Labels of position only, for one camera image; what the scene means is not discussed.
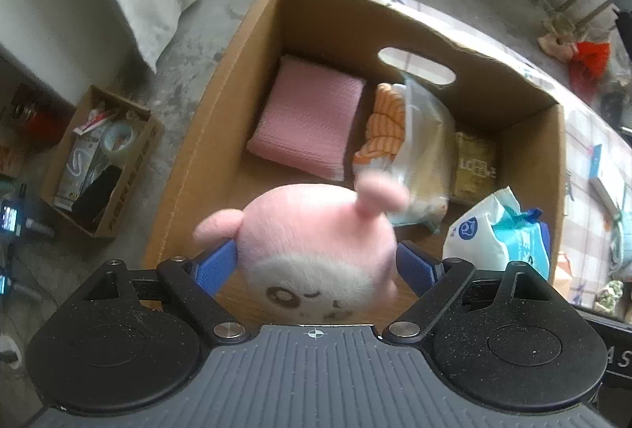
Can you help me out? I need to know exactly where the gold tissue pack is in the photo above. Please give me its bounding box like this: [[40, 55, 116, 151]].
[[451, 132, 497, 204]]

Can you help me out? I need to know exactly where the small cardboard box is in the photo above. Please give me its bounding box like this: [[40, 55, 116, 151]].
[[39, 85, 166, 238]]

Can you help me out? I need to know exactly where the blue face masks pack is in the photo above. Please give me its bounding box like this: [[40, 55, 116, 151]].
[[609, 211, 632, 278]]

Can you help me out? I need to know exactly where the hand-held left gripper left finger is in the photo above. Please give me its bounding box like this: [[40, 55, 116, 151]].
[[84, 240, 248, 344]]

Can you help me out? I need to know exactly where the green scrunchie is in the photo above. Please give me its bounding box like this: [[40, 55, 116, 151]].
[[595, 280, 625, 314]]

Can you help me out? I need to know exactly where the orange striped towel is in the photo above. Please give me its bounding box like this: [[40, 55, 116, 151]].
[[353, 83, 408, 172]]

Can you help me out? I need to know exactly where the pink plush toy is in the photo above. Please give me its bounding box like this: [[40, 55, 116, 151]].
[[192, 172, 410, 324]]

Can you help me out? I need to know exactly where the red plastic bag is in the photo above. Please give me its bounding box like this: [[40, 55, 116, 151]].
[[568, 41, 612, 95]]

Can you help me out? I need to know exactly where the black flat item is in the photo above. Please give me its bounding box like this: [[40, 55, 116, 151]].
[[71, 166, 124, 226]]

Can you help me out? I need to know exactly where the beige fabric bundle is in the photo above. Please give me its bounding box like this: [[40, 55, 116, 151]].
[[537, 15, 582, 62]]

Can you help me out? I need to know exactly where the clear tape roll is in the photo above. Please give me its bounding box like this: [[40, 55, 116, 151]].
[[101, 122, 136, 159]]

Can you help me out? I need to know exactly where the pink towel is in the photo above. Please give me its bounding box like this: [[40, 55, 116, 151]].
[[247, 55, 367, 182]]

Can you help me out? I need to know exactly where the red white tube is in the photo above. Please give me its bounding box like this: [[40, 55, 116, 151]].
[[73, 109, 124, 135]]

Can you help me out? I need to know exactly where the clear plastic bag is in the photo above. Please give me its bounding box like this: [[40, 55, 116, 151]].
[[387, 72, 457, 234]]

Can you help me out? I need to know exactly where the brown cardboard box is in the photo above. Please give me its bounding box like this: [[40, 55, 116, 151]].
[[143, 0, 566, 325]]

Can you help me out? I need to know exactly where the white green packet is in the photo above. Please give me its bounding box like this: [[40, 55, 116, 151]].
[[53, 132, 107, 211]]

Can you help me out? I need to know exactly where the blue white tissue pack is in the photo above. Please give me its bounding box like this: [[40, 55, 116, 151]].
[[443, 187, 551, 283]]

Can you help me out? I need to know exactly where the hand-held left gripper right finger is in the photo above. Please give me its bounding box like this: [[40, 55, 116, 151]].
[[380, 240, 556, 345]]

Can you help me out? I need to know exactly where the red container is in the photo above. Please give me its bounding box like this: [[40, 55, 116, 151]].
[[22, 109, 65, 145]]

